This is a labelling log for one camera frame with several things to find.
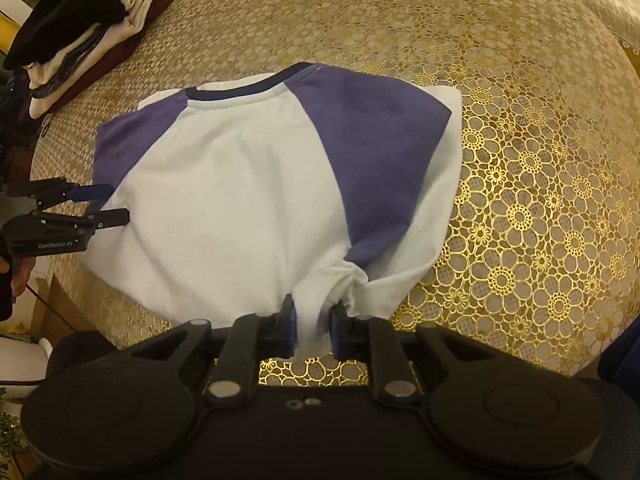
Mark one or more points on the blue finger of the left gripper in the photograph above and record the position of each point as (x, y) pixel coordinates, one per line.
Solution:
(90, 193)

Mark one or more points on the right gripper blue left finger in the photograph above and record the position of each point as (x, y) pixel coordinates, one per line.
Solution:
(285, 333)

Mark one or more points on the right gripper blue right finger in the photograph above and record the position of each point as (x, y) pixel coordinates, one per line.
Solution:
(340, 330)

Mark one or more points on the white purple raglan t-shirt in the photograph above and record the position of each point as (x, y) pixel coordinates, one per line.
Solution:
(316, 184)

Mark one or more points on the person left hand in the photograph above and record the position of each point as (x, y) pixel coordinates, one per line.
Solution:
(20, 270)

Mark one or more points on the black folded garment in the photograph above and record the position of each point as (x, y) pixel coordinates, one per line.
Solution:
(54, 24)

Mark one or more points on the dark red folded garment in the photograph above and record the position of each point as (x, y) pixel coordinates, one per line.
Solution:
(120, 35)

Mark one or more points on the gold lace tablecloth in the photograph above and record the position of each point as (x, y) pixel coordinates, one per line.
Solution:
(542, 254)

